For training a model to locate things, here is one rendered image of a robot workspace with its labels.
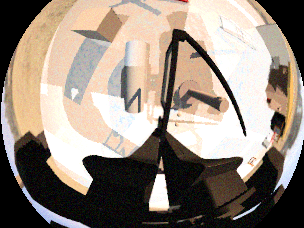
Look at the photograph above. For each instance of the white cylinder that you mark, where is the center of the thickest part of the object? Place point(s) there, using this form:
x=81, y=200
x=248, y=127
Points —
x=134, y=76

